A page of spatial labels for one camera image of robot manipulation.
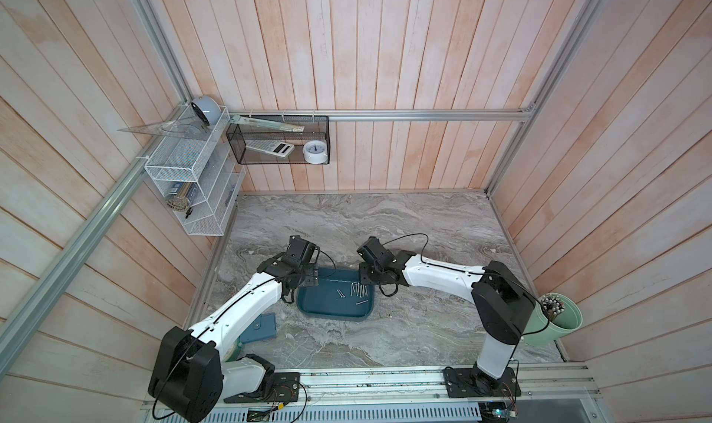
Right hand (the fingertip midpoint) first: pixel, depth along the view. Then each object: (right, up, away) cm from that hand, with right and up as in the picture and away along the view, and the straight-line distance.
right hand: (361, 274), depth 91 cm
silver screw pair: (-7, -7, -1) cm, 10 cm away
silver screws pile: (-1, -6, 0) cm, 6 cm away
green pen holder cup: (+51, -7, -19) cm, 55 cm away
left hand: (-19, 0, -6) cm, 20 cm away
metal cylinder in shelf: (-51, +26, -15) cm, 59 cm away
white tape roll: (-16, +42, +3) cm, 45 cm away
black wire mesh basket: (-16, +52, +9) cm, 55 cm away
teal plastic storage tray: (-8, -7, -1) cm, 11 cm away
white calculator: (-29, +44, +7) cm, 53 cm away
